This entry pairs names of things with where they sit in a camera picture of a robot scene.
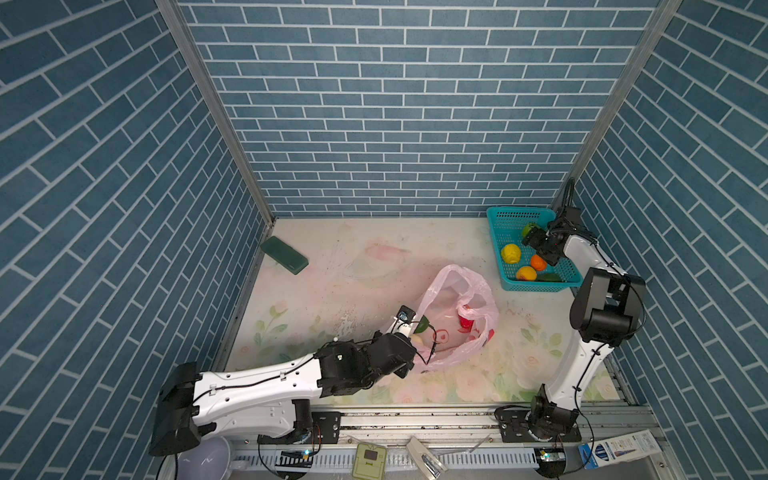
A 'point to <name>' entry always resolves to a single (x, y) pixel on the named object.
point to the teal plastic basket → (507, 224)
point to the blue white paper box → (620, 449)
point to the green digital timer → (369, 462)
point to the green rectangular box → (284, 254)
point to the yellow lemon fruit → (511, 253)
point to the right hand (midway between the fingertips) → (531, 241)
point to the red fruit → (466, 325)
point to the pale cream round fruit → (416, 338)
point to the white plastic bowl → (210, 460)
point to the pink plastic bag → (462, 316)
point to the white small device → (428, 466)
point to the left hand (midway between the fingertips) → (413, 345)
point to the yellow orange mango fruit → (526, 273)
